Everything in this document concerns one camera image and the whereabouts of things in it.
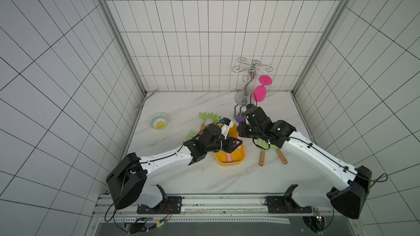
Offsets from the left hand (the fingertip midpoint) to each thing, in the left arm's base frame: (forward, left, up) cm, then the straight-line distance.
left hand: (237, 145), depth 75 cm
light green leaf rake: (+27, +18, -15) cm, 36 cm away
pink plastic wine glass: (+35, -17, 0) cm, 39 cm away
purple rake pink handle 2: (0, +3, -14) cm, 14 cm away
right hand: (+5, +3, +4) cm, 8 cm away
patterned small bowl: (+23, +47, -15) cm, 54 cm away
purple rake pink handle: (+9, -1, +9) cm, 13 cm away
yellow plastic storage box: (+1, -2, -15) cm, 16 cm away
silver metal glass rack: (+42, -9, -13) cm, 45 cm away
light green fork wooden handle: (0, -15, -15) cm, 22 cm away
